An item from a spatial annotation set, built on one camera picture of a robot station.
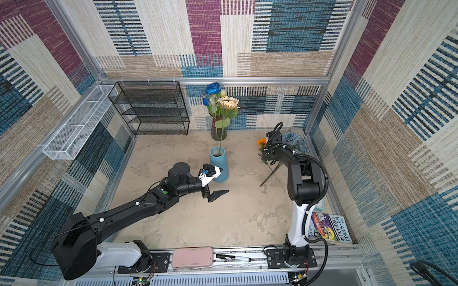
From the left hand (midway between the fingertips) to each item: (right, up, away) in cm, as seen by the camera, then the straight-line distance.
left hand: (224, 176), depth 73 cm
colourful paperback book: (+47, -24, +6) cm, 53 cm away
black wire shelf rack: (-46, +36, +38) cm, 70 cm away
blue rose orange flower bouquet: (+35, +17, +26) cm, 47 cm away
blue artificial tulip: (-11, +36, +21) cm, 43 cm away
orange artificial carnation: (+22, +15, +35) cm, 44 cm away
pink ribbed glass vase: (-6, +21, +44) cm, 49 cm away
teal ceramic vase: (-3, +8, +8) cm, 12 cm away
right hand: (+25, +8, +29) cm, 39 cm away
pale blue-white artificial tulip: (-6, +34, +12) cm, 37 cm away
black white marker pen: (+6, -34, +1) cm, 34 cm away
